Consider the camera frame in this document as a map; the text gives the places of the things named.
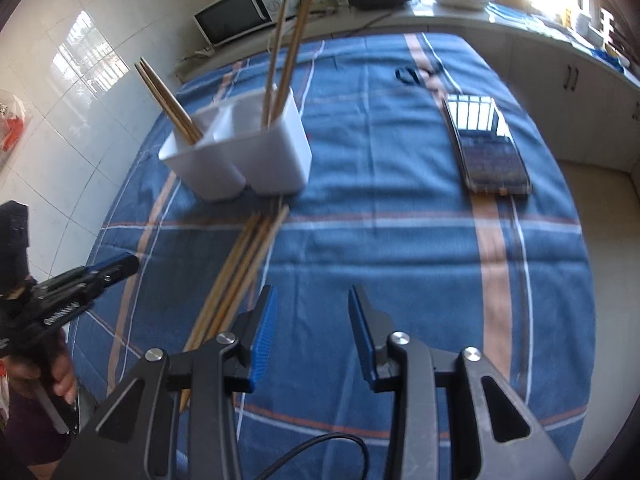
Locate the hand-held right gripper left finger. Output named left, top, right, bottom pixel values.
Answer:
left=52, top=284, right=280, bottom=480

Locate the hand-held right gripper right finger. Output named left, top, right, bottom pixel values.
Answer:
left=347, top=285, right=576, bottom=480

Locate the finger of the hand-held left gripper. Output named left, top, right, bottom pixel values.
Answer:
left=97, top=256, right=140, bottom=286
left=82, top=255, right=133, bottom=276

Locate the white two-compartment utensil holder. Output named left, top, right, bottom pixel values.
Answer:
left=159, top=86, right=312, bottom=203

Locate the person's left hand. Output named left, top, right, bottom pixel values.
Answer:
left=7, top=332, right=80, bottom=406

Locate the blue checked tablecloth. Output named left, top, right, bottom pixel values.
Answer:
left=67, top=32, right=596, bottom=480

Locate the dark purple clothing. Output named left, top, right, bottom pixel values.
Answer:
left=0, top=385, right=76, bottom=471

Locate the printed plastic bag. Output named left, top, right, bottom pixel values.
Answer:
left=0, top=87, right=33, bottom=171

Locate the smartphone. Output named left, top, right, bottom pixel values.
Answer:
left=442, top=92, right=532, bottom=196

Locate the white microwave oven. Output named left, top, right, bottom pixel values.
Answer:
left=193, top=0, right=293, bottom=47

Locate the white kitchen base cabinet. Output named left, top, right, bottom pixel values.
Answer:
left=505, top=30, right=640, bottom=176

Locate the blue chopping board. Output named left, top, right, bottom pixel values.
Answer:
left=487, top=2, right=531, bottom=26

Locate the white dish rack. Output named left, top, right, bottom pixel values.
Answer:
left=597, top=7, right=631, bottom=56

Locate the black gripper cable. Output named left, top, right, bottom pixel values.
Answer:
left=255, top=434, right=368, bottom=480

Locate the dark blue lanyard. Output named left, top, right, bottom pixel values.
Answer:
left=394, top=62, right=446, bottom=86

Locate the black power cable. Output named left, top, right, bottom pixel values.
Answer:
left=357, top=10, right=401, bottom=31

